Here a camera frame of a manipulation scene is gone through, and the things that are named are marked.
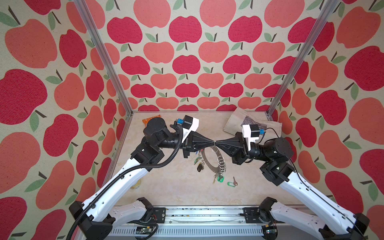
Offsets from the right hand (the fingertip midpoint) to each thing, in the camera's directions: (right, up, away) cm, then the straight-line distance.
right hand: (221, 141), depth 50 cm
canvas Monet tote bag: (+25, +11, +57) cm, 63 cm away
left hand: (-3, -1, 0) cm, 3 cm away
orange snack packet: (-45, +9, +62) cm, 77 cm away
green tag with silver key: (+13, -28, +34) cm, 46 cm away
